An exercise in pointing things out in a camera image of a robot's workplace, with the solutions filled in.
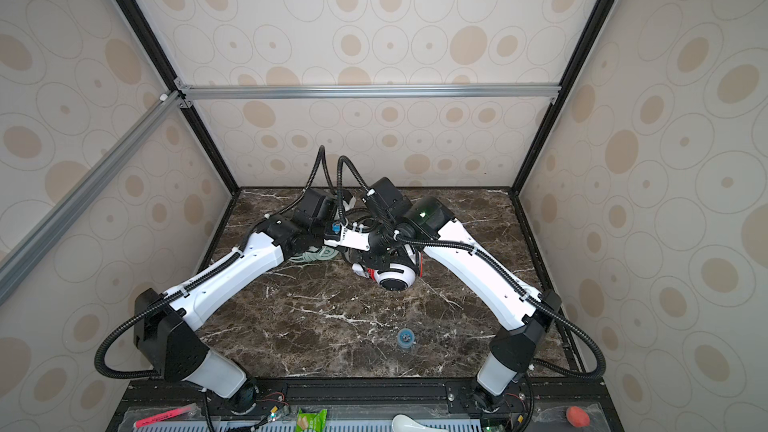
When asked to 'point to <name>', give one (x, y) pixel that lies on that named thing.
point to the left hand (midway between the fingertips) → (363, 231)
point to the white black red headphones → (395, 277)
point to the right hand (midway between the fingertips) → (356, 250)
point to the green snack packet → (311, 422)
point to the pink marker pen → (161, 416)
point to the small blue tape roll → (406, 338)
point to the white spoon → (402, 422)
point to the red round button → (578, 417)
